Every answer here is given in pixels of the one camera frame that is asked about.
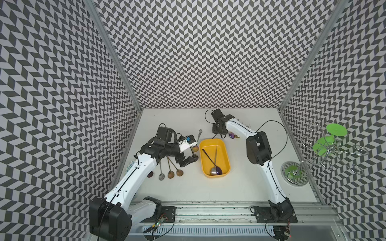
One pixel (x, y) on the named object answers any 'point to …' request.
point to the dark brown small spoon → (150, 174)
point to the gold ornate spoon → (236, 136)
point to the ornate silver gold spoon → (195, 148)
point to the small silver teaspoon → (162, 175)
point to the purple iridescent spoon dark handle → (218, 169)
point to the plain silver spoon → (213, 171)
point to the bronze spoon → (171, 174)
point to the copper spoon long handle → (179, 172)
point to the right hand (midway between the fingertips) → (218, 131)
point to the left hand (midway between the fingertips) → (191, 152)
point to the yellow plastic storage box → (214, 157)
